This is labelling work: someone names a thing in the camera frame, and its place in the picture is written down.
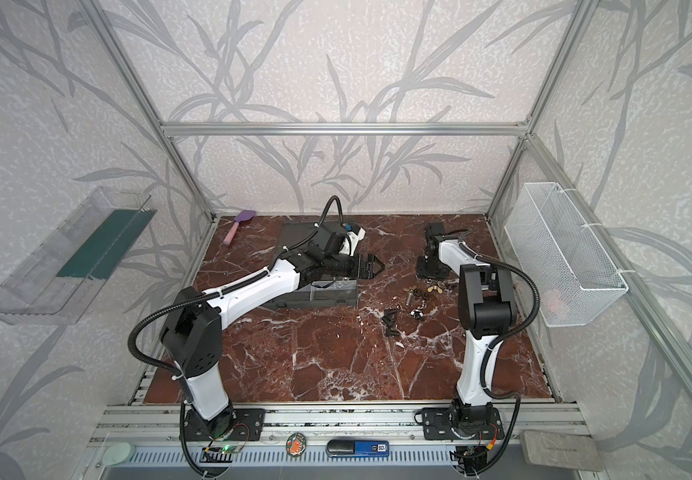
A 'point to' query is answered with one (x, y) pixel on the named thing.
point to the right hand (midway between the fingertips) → (428, 265)
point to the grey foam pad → (560, 451)
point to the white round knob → (118, 454)
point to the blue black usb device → (357, 448)
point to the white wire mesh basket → (569, 278)
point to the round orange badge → (296, 444)
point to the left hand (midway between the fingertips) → (378, 259)
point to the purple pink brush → (243, 216)
